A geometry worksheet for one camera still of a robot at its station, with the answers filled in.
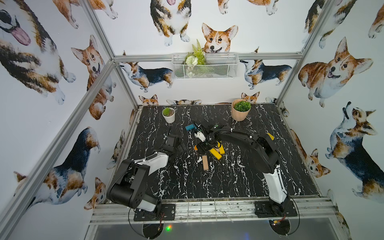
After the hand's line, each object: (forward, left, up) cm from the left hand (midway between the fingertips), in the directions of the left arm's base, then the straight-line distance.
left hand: (180, 143), depth 95 cm
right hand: (-5, -14, +1) cm, 14 cm away
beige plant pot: (+20, -41, +2) cm, 45 cm away
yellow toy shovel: (+6, -62, -5) cm, 63 cm away
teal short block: (+13, -6, -1) cm, 14 cm away
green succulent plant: (+24, -43, +8) cm, 50 cm away
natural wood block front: (-12, -16, -3) cm, 20 cm away
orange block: (-6, -10, +4) cm, 12 cm away
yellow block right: (-4, -26, -3) cm, 27 cm away
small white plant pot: (+22, +9, +3) cm, 24 cm away
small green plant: (+22, +11, +5) cm, 25 cm away
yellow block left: (-6, -22, -4) cm, 23 cm away
